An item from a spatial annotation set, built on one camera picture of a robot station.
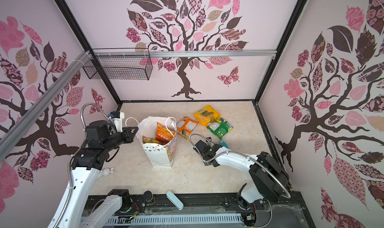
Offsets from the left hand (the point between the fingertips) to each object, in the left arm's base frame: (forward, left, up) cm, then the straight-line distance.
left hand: (138, 130), depth 71 cm
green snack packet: (+17, -45, -23) cm, 53 cm away
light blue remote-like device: (-26, -18, -23) cm, 39 cm away
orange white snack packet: (+18, -21, -23) cm, 36 cm away
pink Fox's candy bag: (+1, -1, -10) cm, 10 cm away
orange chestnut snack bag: (+6, -9, -14) cm, 17 cm away
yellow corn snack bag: (+26, -36, -21) cm, 49 cm away
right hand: (-3, -38, -24) cm, 45 cm away
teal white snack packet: (+6, -47, -25) cm, 53 cm away
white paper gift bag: (-8, -10, -11) cm, 17 cm away
